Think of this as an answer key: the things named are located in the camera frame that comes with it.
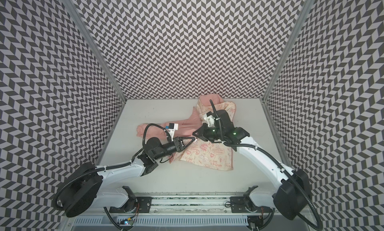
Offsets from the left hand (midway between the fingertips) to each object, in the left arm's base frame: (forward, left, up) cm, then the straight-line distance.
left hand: (194, 140), depth 70 cm
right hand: (+4, 0, 0) cm, 4 cm away
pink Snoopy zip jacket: (+3, -11, -23) cm, 26 cm away
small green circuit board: (-30, +29, -20) cm, 46 cm away
